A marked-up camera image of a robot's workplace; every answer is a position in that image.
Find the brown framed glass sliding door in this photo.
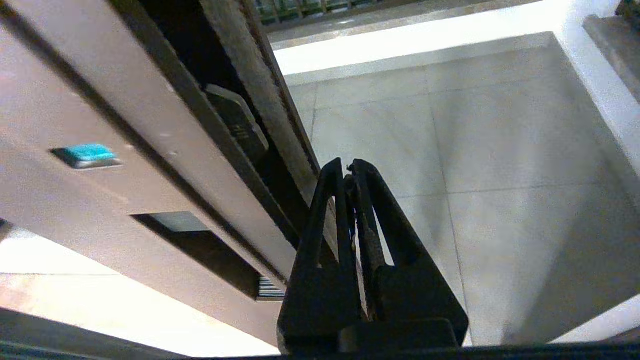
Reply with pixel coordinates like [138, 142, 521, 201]
[0, 0, 342, 349]

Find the black metal balcony railing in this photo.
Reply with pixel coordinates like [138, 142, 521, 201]
[252, 0, 383, 25]

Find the dark stone balcony sill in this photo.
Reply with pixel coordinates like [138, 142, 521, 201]
[267, 0, 551, 51]

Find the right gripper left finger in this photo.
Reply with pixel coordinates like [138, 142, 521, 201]
[277, 158, 362, 351]

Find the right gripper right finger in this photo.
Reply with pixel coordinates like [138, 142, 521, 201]
[340, 159, 470, 349]

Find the dark stone window sill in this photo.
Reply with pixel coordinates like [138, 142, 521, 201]
[582, 0, 640, 104]

